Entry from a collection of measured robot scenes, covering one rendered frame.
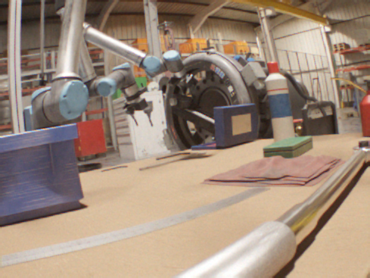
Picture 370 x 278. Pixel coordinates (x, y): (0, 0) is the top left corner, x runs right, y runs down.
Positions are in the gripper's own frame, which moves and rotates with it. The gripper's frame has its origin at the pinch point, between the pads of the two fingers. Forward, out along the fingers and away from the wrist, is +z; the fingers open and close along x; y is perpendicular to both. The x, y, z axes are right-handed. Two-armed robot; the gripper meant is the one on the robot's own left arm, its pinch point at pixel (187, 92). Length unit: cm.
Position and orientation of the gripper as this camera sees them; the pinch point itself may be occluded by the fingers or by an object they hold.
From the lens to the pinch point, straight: 209.3
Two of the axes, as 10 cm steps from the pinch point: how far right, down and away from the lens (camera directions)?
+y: 5.6, -7.4, 3.7
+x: -7.8, -3.3, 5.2
